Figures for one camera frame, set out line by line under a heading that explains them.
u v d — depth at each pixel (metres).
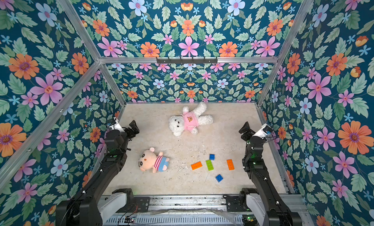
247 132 0.71
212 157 0.89
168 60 0.91
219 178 0.81
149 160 0.82
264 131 0.65
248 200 0.62
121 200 0.63
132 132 0.74
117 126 0.70
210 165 0.86
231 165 0.86
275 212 0.41
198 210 0.72
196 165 0.86
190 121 0.99
